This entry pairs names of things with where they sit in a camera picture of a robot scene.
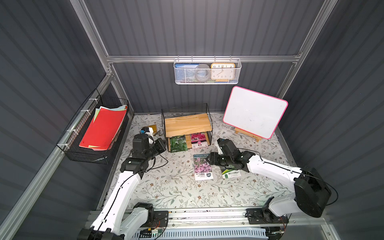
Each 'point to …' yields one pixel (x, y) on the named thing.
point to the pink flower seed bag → (198, 140)
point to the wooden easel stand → (248, 134)
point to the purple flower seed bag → (202, 168)
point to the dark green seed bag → (178, 143)
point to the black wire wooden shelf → (187, 120)
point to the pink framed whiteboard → (258, 113)
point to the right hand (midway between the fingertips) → (211, 158)
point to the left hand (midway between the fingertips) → (164, 140)
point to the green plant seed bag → (228, 173)
